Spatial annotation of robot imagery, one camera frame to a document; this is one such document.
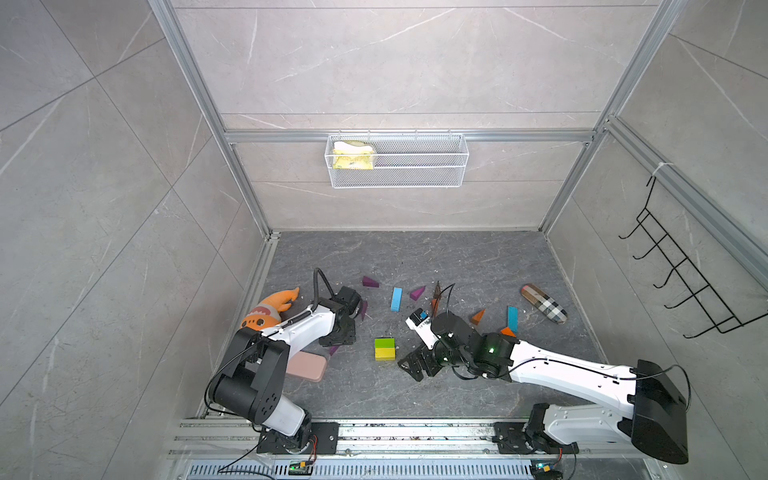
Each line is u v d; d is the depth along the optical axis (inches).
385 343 34.7
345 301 28.8
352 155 34.3
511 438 28.8
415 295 38.8
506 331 35.7
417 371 26.0
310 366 32.9
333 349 34.6
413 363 25.8
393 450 28.7
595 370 17.8
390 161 39.4
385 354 33.6
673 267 27.1
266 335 18.9
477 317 37.2
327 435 28.8
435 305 39.4
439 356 25.5
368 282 41.1
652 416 15.2
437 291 39.4
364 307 30.7
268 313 34.7
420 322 26.5
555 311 36.8
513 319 37.8
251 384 17.3
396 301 38.6
